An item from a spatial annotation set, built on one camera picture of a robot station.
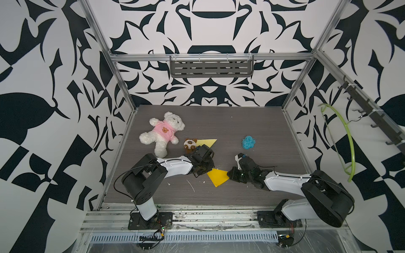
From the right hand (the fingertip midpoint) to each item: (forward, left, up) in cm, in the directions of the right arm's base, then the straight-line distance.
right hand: (226, 171), depth 89 cm
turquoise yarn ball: (+18, -15, +1) cm, 24 cm away
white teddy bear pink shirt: (+22, +36, +8) cm, 43 cm away
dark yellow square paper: (-1, +5, -4) cm, 6 cm away
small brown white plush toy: (+16, +21, +3) cm, 27 cm away
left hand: (+5, +7, +1) cm, 8 cm away
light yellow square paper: (+19, +9, 0) cm, 21 cm away
